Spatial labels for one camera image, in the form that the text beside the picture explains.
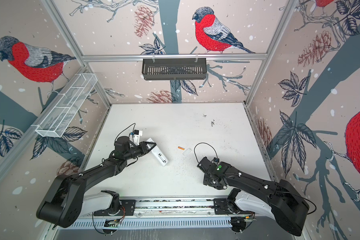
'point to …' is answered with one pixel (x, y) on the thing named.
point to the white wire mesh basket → (61, 112)
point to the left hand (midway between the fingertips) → (154, 145)
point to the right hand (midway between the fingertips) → (207, 185)
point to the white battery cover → (187, 151)
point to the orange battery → (181, 148)
